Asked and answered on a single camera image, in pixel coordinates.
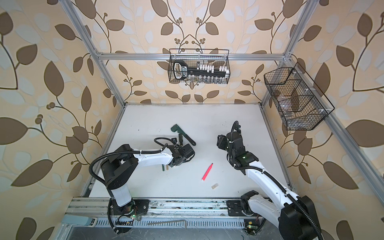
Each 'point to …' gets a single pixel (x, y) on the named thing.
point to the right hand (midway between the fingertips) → (222, 139)
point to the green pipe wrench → (176, 128)
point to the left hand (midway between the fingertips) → (181, 157)
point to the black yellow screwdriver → (180, 139)
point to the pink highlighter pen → (207, 172)
